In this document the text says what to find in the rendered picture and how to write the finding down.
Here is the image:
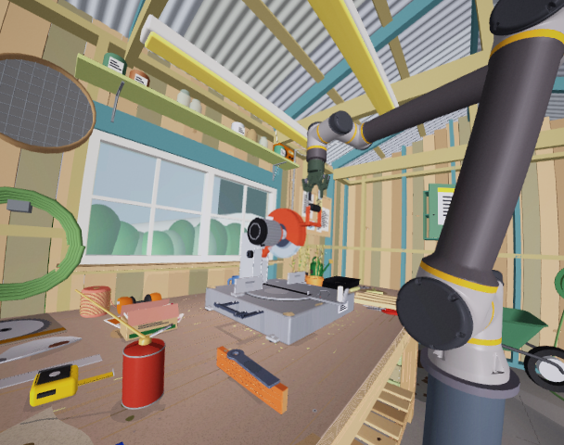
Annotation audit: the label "orange ear muffs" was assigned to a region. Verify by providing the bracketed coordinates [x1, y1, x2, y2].
[116, 292, 164, 315]

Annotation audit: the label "orange twine spool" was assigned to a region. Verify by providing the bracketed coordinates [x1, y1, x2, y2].
[79, 285, 112, 319]

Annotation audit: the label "stack of wooden planks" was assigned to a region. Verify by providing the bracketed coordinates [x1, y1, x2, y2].
[352, 286, 400, 308]

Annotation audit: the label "black saw motor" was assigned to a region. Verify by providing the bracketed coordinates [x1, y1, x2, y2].
[246, 217, 288, 247]

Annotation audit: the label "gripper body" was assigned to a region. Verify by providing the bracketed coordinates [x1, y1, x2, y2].
[307, 157, 328, 181]

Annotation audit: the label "green wheelbarrow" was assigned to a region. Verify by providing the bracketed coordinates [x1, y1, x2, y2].
[498, 305, 564, 396]

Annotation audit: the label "white wall poster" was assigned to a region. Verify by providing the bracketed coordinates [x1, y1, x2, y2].
[301, 191, 333, 234]

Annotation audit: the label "orange saw head handle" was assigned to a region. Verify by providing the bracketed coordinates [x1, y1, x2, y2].
[303, 200, 324, 231]

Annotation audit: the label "green potted plant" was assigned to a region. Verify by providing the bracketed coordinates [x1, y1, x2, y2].
[292, 247, 330, 287]

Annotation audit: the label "green tin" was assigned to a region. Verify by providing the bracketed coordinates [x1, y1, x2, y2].
[102, 51, 127, 74]

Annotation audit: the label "yellow tape measure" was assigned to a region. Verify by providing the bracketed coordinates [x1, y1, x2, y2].
[28, 363, 116, 408]

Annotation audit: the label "green hose coil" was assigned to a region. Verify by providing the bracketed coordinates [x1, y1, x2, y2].
[0, 185, 86, 303]

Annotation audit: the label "orange blade guard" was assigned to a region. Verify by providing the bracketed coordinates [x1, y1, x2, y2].
[266, 207, 307, 248]

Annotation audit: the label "green wall box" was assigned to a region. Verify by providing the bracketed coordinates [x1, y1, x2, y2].
[424, 182, 457, 241]

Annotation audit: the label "grey circular saw blade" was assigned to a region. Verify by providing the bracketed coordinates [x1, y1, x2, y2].
[0, 316, 47, 347]

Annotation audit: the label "black tray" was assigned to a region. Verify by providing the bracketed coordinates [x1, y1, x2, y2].
[322, 274, 360, 291]

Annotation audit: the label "round wooden sieve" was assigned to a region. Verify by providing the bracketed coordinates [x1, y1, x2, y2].
[0, 52, 97, 153]

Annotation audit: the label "green wall shelf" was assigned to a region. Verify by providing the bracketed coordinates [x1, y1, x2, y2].
[74, 52, 301, 171]

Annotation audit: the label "red oil can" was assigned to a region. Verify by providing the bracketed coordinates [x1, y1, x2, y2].
[74, 288, 167, 412]

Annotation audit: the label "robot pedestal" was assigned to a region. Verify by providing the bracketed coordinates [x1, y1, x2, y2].
[422, 370, 521, 445]

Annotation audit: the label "black table lock handle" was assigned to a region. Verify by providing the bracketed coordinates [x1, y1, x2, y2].
[218, 300, 264, 321]

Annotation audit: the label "white framed window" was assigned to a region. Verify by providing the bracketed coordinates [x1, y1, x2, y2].
[79, 129, 279, 266]

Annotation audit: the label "grey steel ruler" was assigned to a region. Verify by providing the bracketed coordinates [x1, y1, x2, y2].
[0, 353, 104, 395]

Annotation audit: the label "grey blade wrench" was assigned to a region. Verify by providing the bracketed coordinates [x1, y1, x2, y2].
[225, 348, 281, 388]

